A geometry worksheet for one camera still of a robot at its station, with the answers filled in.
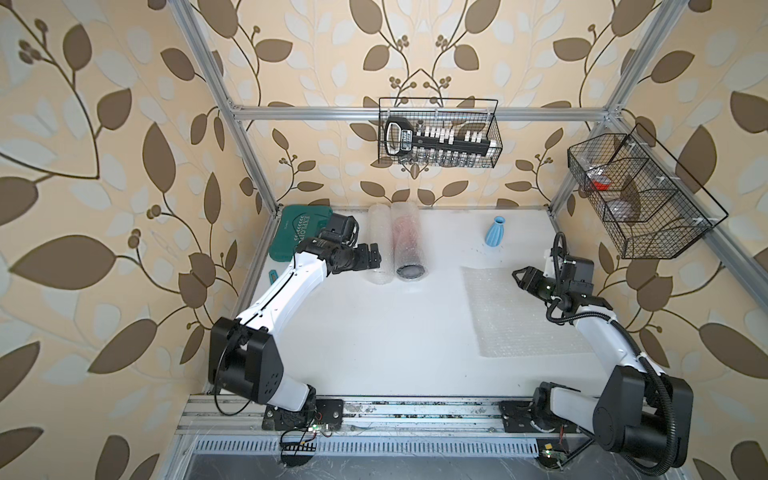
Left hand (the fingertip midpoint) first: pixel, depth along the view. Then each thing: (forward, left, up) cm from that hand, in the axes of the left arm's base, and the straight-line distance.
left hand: (362, 256), depth 84 cm
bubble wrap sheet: (-11, -45, -17) cm, 49 cm away
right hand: (-2, -47, -6) cm, 47 cm away
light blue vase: (+17, -44, -10) cm, 49 cm away
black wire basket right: (+4, -72, +17) cm, 74 cm away
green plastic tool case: (+24, +27, -13) cm, 38 cm away
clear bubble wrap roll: (+19, -4, -11) cm, 22 cm away
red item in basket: (+14, -66, +15) cm, 69 cm away
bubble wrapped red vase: (+9, -14, -9) cm, 19 cm away
